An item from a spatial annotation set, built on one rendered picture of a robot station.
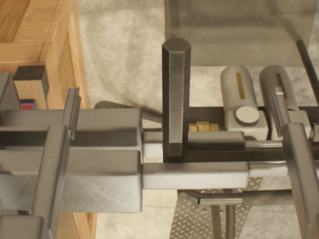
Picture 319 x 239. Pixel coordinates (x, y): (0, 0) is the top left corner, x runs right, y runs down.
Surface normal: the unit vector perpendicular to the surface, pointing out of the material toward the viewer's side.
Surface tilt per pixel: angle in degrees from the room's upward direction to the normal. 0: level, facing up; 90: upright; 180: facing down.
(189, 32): 0
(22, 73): 90
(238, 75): 90
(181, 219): 0
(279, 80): 90
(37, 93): 0
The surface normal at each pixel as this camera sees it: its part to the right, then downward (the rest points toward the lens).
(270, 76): -0.48, -0.64
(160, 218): 0.00, 0.69
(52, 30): -0.01, -0.73
